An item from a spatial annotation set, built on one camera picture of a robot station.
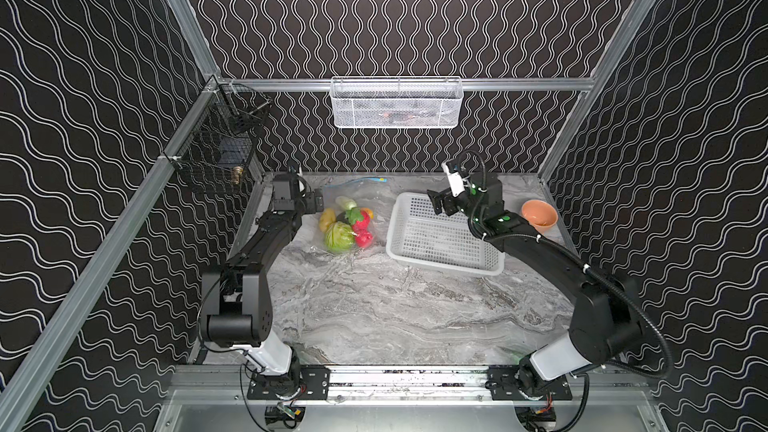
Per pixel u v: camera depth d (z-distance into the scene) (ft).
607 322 1.44
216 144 3.02
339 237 3.05
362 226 3.13
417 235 3.38
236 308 1.50
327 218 3.34
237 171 2.64
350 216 3.12
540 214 3.43
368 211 3.31
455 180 2.36
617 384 2.49
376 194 3.58
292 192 2.34
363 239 3.12
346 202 3.47
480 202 2.10
